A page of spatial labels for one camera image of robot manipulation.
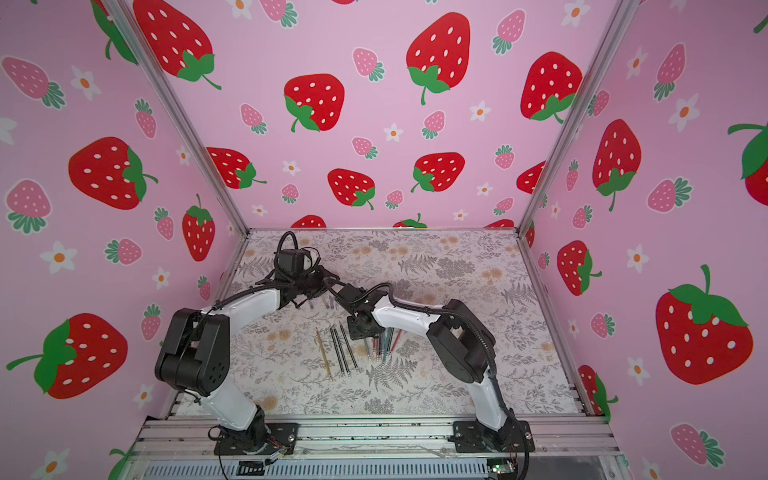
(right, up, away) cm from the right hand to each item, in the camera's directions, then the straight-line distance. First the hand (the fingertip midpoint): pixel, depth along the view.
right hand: (354, 335), depth 90 cm
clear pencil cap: (-9, +8, +10) cm, 15 cm away
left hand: (-5, +18, +4) cm, 19 cm away
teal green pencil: (+10, -3, +1) cm, 10 cm away
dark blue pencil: (-5, -5, 0) cm, 7 cm away
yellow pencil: (-10, -4, 0) cm, 11 cm away
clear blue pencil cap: (-15, +8, +8) cm, 19 cm away
